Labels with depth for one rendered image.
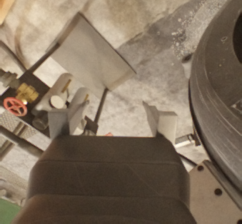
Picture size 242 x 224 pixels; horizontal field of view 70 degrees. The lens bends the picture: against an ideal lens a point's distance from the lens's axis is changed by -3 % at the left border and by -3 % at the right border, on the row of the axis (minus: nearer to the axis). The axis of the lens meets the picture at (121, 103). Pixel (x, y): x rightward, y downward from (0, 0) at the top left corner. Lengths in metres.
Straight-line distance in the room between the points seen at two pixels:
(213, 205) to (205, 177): 0.04
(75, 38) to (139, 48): 0.33
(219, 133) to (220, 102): 0.05
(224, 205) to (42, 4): 0.96
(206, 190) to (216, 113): 0.10
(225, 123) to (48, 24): 0.90
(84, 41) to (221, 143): 0.82
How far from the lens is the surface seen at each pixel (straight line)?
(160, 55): 0.94
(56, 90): 0.68
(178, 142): 0.46
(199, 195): 0.26
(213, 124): 0.27
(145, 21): 0.88
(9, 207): 3.15
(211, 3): 0.90
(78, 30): 0.94
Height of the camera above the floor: 0.85
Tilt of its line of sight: 50 degrees down
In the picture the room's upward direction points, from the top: 169 degrees counter-clockwise
